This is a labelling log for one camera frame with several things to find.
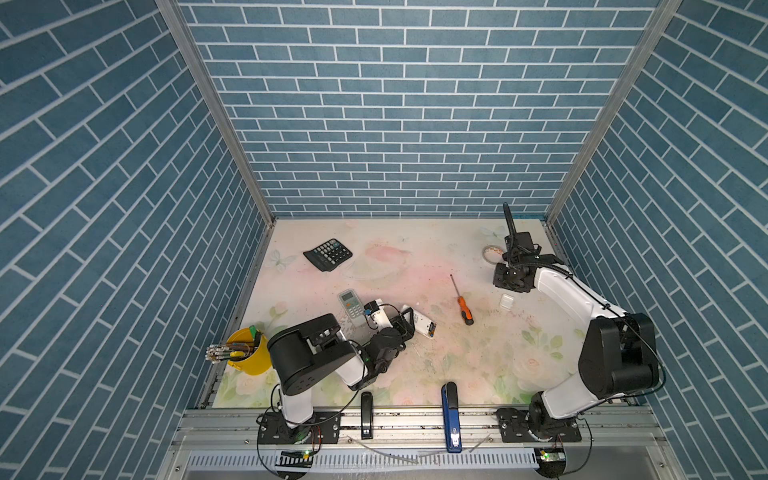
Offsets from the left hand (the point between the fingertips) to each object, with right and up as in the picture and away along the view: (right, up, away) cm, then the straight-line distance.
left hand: (414, 314), depth 87 cm
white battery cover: (+31, +2, +9) cm, 32 cm away
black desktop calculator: (-30, +17, +19) cm, 39 cm away
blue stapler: (+9, -23, -15) cm, 29 cm away
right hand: (+27, +11, +4) cm, 29 cm away
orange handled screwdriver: (+17, -1, +5) cm, 17 cm away
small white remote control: (-19, +1, +7) cm, 20 cm away
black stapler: (-12, -22, -14) cm, 29 cm away
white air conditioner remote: (+2, -3, +1) cm, 4 cm away
